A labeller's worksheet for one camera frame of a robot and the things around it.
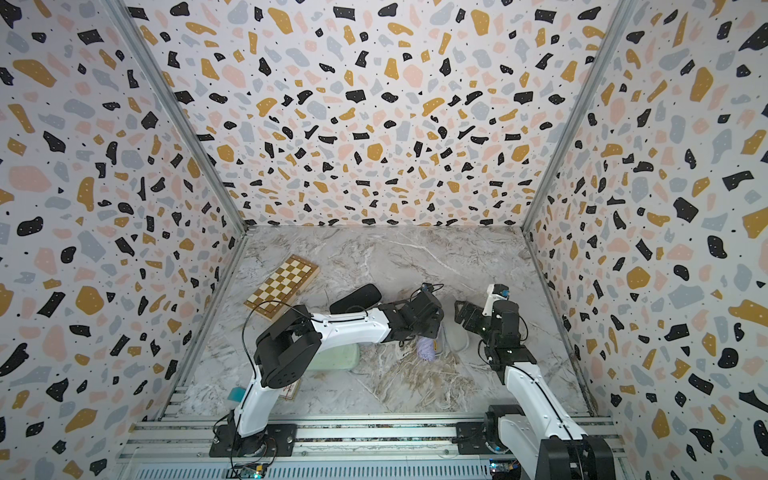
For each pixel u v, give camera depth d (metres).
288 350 0.51
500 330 0.65
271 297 0.98
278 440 0.73
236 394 0.79
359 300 0.99
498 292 0.75
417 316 0.70
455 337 0.91
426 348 0.83
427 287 0.84
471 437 0.73
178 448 0.73
